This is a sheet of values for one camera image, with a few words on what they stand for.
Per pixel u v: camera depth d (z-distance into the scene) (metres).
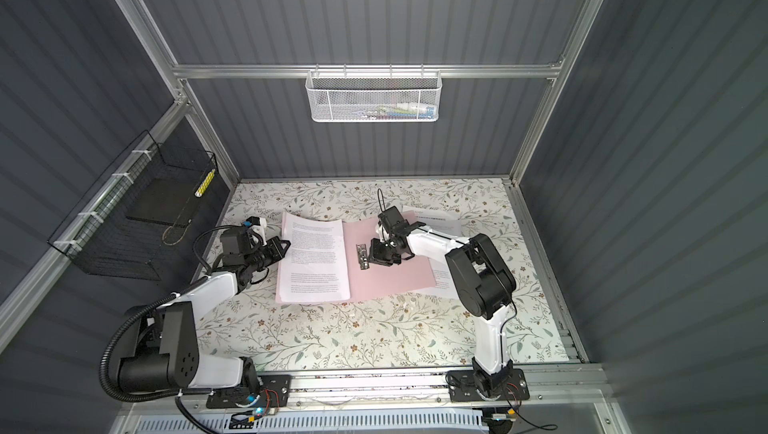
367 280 0.95
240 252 0.71
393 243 0.72
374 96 1.24
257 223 0.84
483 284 0.52
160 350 0.43
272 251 0.81
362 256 0.99
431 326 0.84
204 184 0.81
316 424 0.77
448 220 1.08
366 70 0.87
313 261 0.93
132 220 0.73
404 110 0.92
